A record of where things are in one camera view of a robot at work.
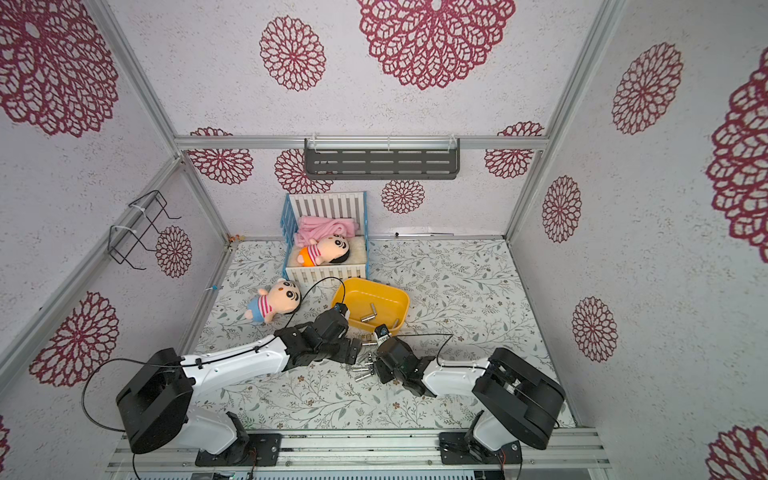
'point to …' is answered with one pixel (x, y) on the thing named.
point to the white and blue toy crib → (330, 204)
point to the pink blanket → (319, 228)
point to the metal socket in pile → (364, 369)
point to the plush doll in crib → (328, 249)
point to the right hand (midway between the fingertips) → (387, 358)
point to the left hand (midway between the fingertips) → (346, 345)
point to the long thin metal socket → (374, 309)
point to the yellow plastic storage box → (392, 304)
